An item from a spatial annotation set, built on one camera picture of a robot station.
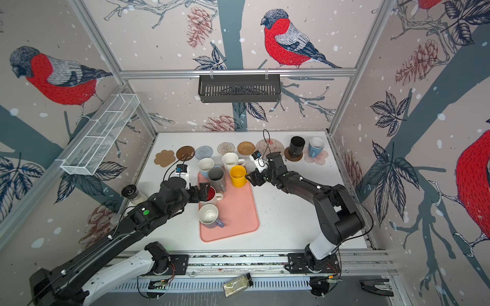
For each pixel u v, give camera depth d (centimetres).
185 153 111
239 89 106
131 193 83
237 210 93
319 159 107
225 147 114
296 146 103
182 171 65
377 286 68
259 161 78
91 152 73
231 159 98
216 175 92
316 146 102
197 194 66
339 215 46
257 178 80
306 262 73
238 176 97
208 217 86
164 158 110
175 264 73
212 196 84
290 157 101
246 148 114
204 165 96
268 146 120
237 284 66
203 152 111
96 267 43
